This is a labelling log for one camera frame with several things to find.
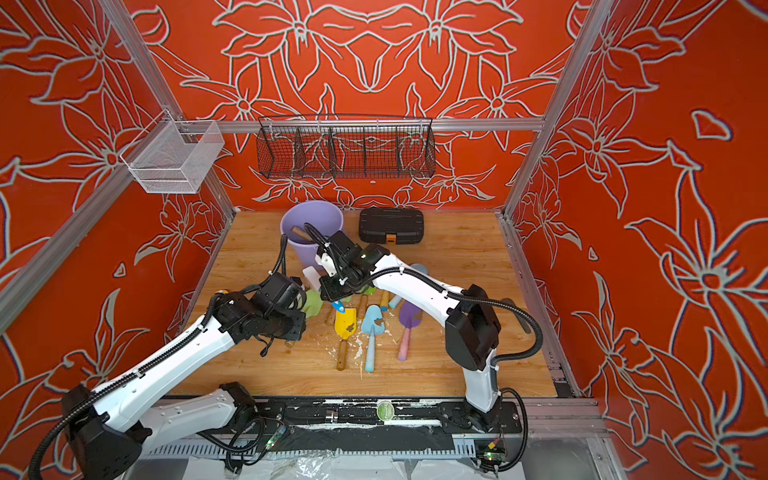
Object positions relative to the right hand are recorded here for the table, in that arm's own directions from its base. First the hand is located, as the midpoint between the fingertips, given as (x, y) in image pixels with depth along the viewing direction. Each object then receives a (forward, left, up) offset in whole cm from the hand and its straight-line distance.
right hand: (322, 290), depth 78 cm
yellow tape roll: (-3, +24, +3) cm, 24 cm away
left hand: (-8, +4, -4) cm, 10 cm away
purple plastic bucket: (+30, +5, -2) cm, 30 cm away
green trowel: (+26, +13, -7) cm, 30 cm away
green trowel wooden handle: (+3, -10, -15) cm, 18 cm away
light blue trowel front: (-3, -12, -16) cm, 20 cm away
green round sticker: (-25, -17, -17) cm, 35 cm away
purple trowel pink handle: (+1, -25, -16) cm, 29 cm away
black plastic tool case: (+34, -19, -11) cm, 41 cm away
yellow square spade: (-3, -5, -15) cm, 17 cm away
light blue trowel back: (+5, -20, -14) cm, 25 cm away
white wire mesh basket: (+39, +51, +16) cm, 66 cm away
